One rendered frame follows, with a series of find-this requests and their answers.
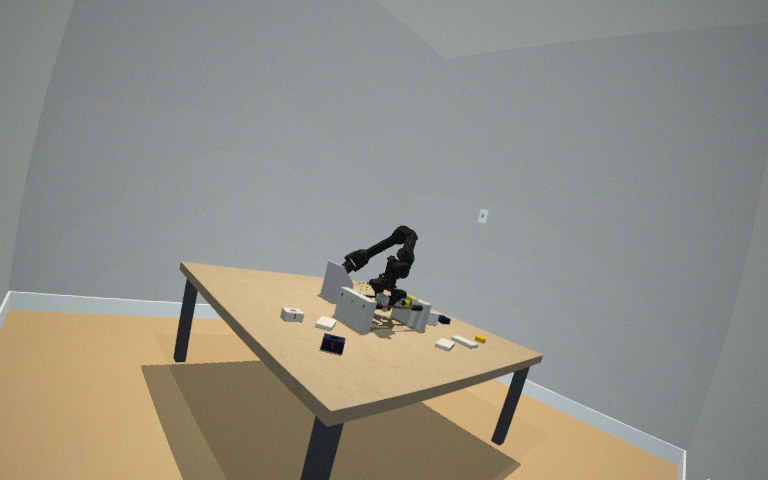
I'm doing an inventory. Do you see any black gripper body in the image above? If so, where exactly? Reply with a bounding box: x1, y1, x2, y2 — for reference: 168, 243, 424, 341
369, 271, 407, 299

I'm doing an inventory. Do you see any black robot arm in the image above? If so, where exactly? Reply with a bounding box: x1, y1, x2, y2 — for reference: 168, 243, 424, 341
341, 225, 418, 290

